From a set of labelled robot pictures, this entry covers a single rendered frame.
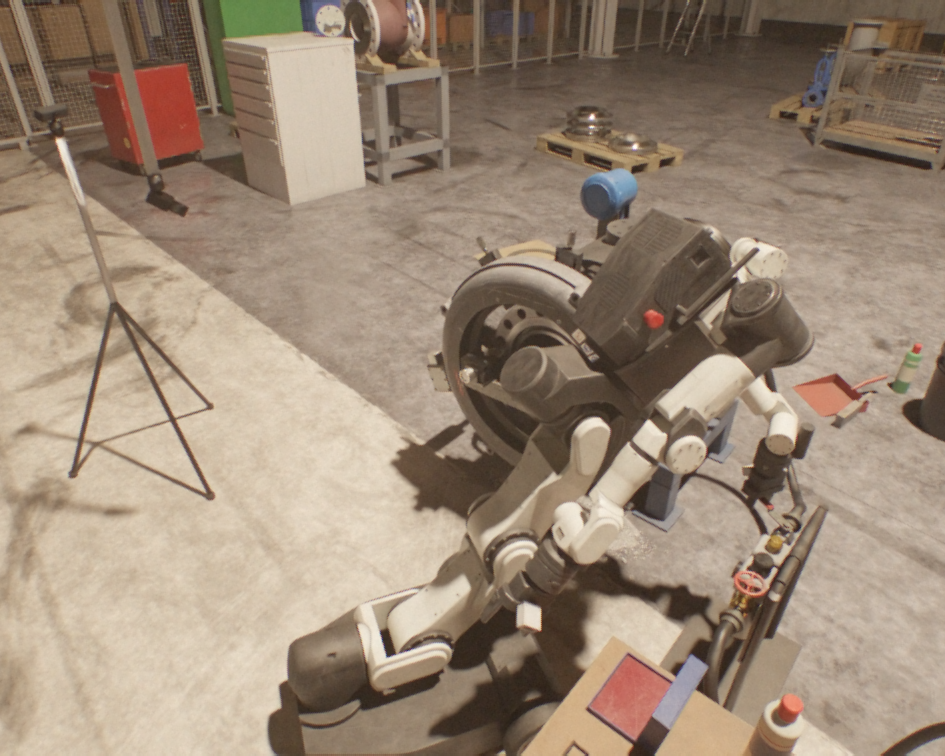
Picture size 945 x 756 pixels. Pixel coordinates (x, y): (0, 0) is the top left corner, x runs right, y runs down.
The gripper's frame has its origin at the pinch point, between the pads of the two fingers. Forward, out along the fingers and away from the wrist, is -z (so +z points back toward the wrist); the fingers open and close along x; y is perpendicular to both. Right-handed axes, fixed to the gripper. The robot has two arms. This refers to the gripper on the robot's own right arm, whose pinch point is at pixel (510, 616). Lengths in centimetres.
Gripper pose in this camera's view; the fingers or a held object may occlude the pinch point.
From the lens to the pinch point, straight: 142.0
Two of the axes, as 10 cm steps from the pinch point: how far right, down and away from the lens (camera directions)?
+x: 7.9, 4.4, 4.2
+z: 5.6, -7.9, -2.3
